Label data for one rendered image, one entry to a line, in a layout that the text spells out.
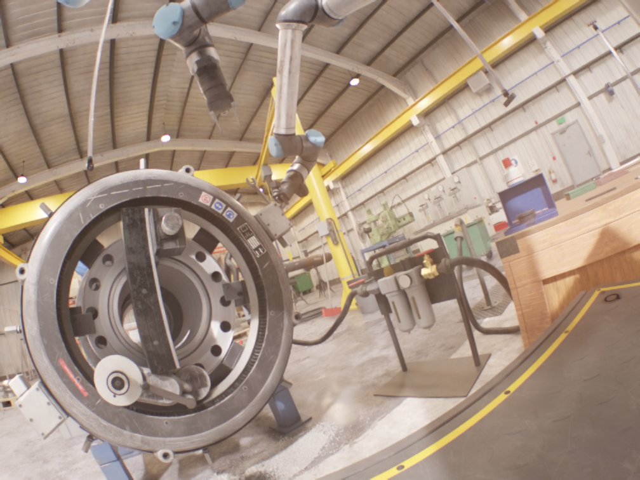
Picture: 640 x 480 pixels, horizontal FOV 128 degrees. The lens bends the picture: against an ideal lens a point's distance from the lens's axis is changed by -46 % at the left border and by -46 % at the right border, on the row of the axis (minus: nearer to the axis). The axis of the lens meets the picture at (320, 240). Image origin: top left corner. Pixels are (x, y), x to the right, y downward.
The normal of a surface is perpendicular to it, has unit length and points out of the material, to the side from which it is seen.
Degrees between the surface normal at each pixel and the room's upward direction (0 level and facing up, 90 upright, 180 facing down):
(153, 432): 90
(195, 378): 90
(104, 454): 90
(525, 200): 80
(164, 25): 115
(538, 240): 90
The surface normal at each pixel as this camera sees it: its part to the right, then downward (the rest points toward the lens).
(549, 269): -0.72, 0.16
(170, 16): -0.11, 0.35
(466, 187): -0.86, 0.25
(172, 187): 0.61, -0.33
